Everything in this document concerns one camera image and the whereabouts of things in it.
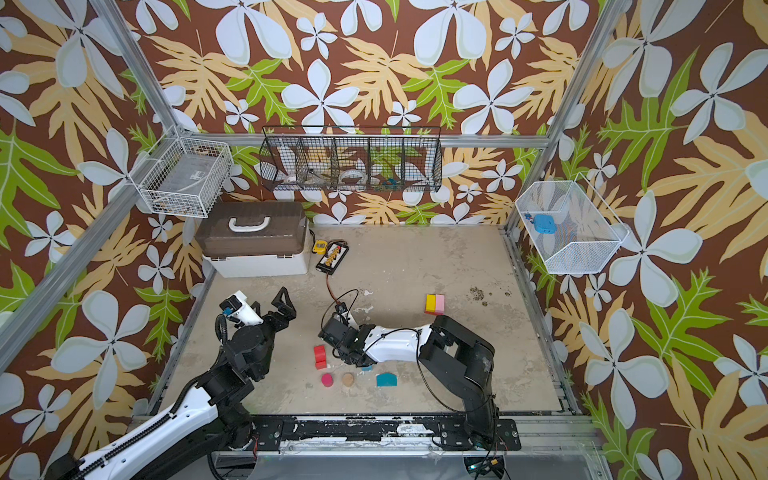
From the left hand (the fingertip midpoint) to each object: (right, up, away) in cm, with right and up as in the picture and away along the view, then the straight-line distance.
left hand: (272, 293), depth 76 cm
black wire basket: (+18, +42, +22) cm, 51 cm away
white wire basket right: (+82, +16, +1) cm, 84 cm away
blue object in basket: (+76, +19, +10) cm, 79 cm away
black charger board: (+10, +9, +33) cm, 36 cm away
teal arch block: (+30, -26, +9) cm, 40 cm away
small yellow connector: (+5, +13, +36) cm, 38 cm away
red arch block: (+10, -20, +11) cm, 26 cm away
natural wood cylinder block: (+19, -25, +7) cm, 32 cm away
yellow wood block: (+44, -6, +20) cm, 49 cm away
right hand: (+18, -16, +15) cm, 28 cm away
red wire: (+9, 0, +29) cm, 30 cm away
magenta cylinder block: (+13, -25, +7) cm, 29 cm away
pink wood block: (+47, -6, +21) cm, 52 cm away
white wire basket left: (-30, +34, +10) cm, 47 cm away
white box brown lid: (-11, +15, +14) cm, 23 cm away
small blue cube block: (+24, -23, +9) cm, 34 cm away
